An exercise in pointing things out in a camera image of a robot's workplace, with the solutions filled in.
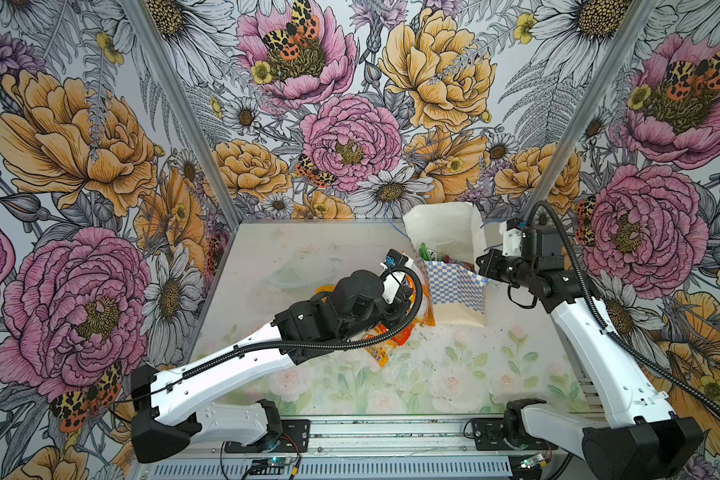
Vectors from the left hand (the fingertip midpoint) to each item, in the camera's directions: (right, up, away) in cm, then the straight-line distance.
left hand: (405, 299), depth 64 cm
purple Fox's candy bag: (+18, +7, +35) cm, 40 cm away
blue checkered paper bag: (+20, +14, +40) cm, 47 cm away
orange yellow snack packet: (-4, -19, +23) cm, 30 cm away
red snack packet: (+2, -15, +25) cm, 30 cm away
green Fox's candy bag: (+16, +7, +36) cm, 40 cm away
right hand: (+19, +6, +11) cm, 23 cm away
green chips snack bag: (+9, +10, +28) cm, 30 cm away
